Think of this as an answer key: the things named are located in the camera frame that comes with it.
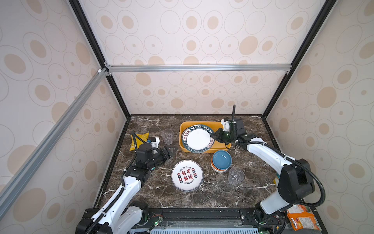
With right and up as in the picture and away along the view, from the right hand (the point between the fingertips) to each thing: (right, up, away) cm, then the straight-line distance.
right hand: (211, 134), depth 85 cm
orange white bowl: (+2, -20, -1) cm, 20 cm away
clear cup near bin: (-28, -1, +20) cm, 35 cm away
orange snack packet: (+43, -40, -14) cm, 60 cm away
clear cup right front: (+15, -25, +2) cm, 29 cm away
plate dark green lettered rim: (-7, -2, +2) cm, 8 cm away
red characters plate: (-14, -25, +2) cm, 28 cm away
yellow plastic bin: (+3, -6, -6) cm, 9 cm away
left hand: (-18, -7, -10) cm, 22 cm away
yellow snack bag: (-45, -2, +15) cm, 47 cm away
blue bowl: (+7, -15, +2) cm, 17 cm away
